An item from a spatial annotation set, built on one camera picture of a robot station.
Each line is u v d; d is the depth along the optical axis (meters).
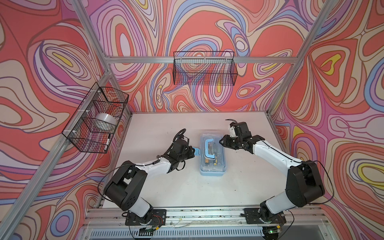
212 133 0.94
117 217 0.75
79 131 0.66
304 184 0.43
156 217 0.73
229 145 0.78
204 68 0.97
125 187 0.44
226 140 0.78
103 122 0.69
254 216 0.73
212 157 0.82
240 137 0.68
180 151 0.70
